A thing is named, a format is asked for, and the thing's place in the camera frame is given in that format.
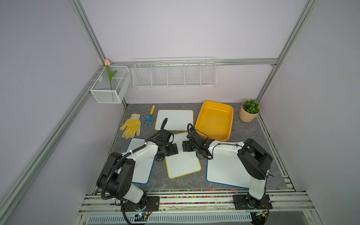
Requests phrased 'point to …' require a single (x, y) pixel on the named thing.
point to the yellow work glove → (133, 125)
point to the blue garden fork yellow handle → (150, 117)
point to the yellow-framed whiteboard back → (177, 120)
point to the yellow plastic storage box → (215, 119)
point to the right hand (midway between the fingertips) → (186, 143)
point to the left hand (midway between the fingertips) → (172, 152)
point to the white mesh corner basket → (112, 85)
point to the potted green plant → (249, 110)
